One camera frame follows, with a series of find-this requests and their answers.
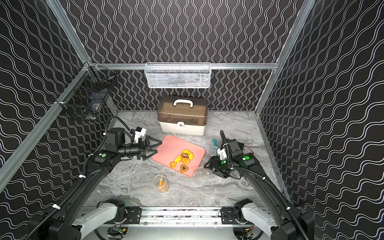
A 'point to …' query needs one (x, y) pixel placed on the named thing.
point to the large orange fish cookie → (187, 153)
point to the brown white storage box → (182, 117)
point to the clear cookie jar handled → (213, 150)
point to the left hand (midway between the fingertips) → (158, 145)
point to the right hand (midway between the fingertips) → (208, 168)
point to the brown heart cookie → (183, 168)
